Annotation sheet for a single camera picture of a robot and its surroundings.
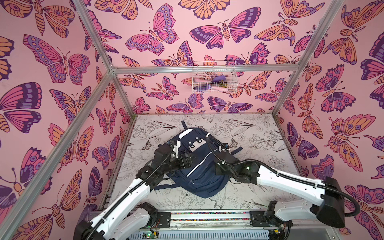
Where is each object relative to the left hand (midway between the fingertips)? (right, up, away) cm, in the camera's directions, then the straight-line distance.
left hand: (192, 158), depth 75 cm
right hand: (+12, -3, +2) cm, 12 cm away
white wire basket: (+14, +48, +20) cm, 54 cm away
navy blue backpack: (+3, -10, +2) cm, 11 cm away
